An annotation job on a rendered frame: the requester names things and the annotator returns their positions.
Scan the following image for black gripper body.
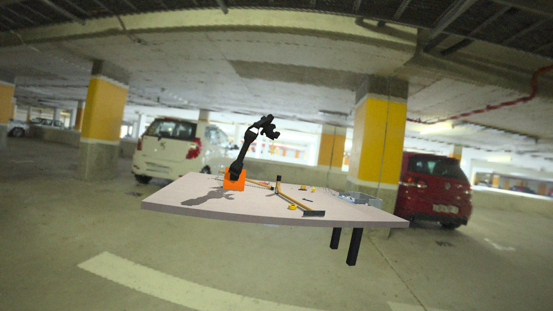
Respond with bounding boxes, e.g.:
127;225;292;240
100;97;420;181
260;126;280;139

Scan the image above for long wooden-handled scraper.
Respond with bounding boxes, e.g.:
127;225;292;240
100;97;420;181
275;175;325;216

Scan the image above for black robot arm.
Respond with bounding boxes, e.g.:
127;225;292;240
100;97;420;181
228;114;276;181

